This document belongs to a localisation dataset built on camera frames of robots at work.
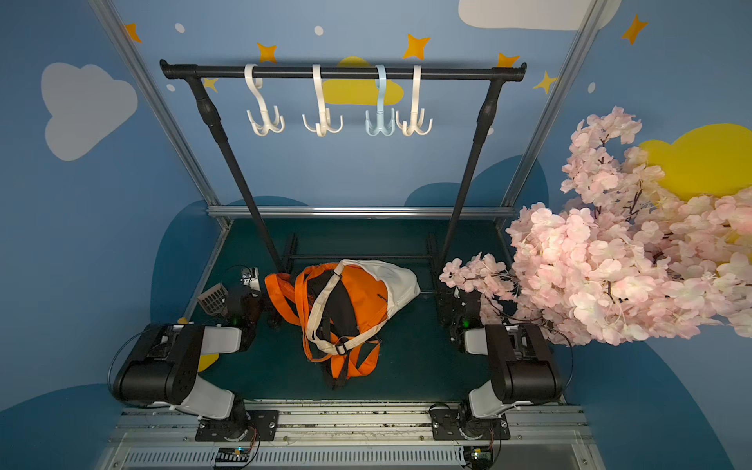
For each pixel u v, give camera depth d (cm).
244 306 73
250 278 81
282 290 86
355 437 74
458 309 74
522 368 45
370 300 90
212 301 98
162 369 46
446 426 74
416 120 59
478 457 73
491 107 57
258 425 73
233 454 73
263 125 59
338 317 88
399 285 95
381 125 60
